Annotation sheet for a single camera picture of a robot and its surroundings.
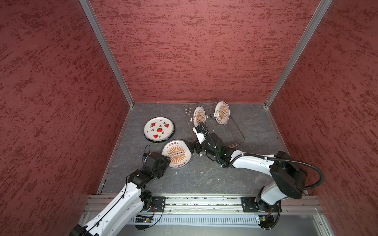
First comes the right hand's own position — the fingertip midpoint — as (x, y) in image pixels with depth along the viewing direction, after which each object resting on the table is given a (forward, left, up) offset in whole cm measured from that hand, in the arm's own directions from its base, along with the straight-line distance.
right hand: (190, 140), depth 82 cm
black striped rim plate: (+16, +22, -11) cm, 30 cm away
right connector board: (-38, -37, -17) cm, 55 cm away
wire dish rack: (+24, -17, -8) cm, 31 cm away
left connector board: (-35, +24, -17) cm, 46 cm away
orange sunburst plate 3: (+26, -23, -6) cm, 35 cm away
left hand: (-9, +13, -10) cm, 19 cm away
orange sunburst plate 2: (+23, -7, -5) cm, 24 cm away
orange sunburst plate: (-2, +7, -13) cm, 15 cm away
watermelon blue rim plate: (+17, +22, -11) cm, 30 cm away
